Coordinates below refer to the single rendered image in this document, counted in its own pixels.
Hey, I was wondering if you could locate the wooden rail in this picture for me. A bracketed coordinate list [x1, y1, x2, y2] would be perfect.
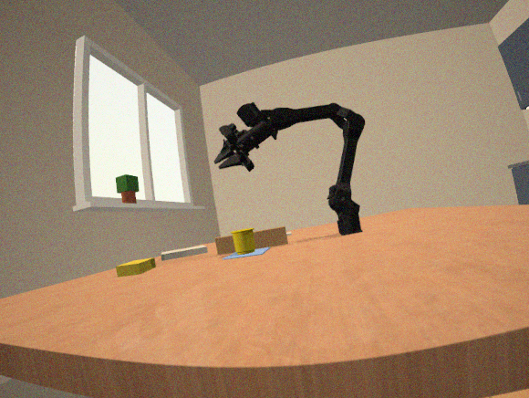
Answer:
[215, 226, 288, 256]

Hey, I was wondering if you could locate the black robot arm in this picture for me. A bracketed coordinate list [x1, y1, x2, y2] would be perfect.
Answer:
[237, 102, 365, 236]

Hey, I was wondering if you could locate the beige flat rectangular block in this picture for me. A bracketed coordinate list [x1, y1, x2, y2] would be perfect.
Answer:
[161, 246, 208, 261]

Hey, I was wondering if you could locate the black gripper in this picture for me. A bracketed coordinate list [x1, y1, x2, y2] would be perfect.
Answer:
[214, 125, 260, 172]

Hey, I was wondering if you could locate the yellow flat block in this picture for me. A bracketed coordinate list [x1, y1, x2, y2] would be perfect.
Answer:
[116, 257, 156, 278]

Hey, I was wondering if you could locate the yellow cup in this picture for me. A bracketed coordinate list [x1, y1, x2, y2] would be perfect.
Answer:
[230, 228, 255, 255]

